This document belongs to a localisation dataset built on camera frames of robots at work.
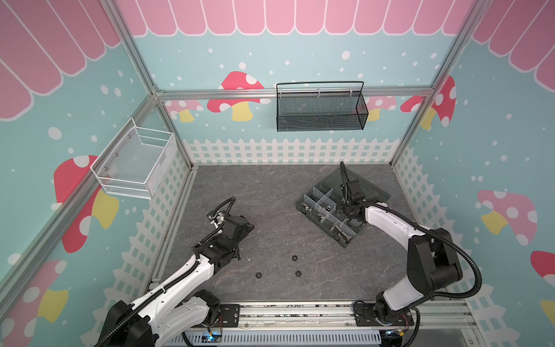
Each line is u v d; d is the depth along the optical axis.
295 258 0.87
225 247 0.61
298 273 0.83
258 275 0.83
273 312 0.76
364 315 0.74
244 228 0.65
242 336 0.71
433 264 0.45
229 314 0.74
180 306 0.58
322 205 1.00
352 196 0.71
